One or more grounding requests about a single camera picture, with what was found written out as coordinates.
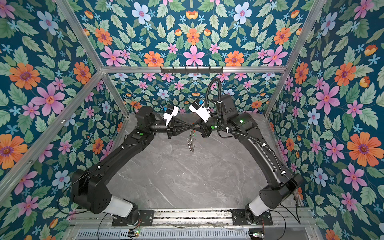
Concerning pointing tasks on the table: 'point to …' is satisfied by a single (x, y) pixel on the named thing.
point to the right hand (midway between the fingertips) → (192, 124)
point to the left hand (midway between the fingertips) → (190, 124)
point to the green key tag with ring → (194, 134)
